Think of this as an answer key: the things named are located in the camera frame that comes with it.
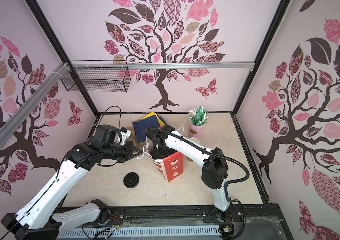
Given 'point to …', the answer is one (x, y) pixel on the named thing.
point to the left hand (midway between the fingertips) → (142, 155)
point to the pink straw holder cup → (195, 131)
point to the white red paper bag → (171, 165)
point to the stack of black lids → (131, 180)
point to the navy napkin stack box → (139, 126)
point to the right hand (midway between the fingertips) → (163, 155)
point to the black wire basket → (99, 75)
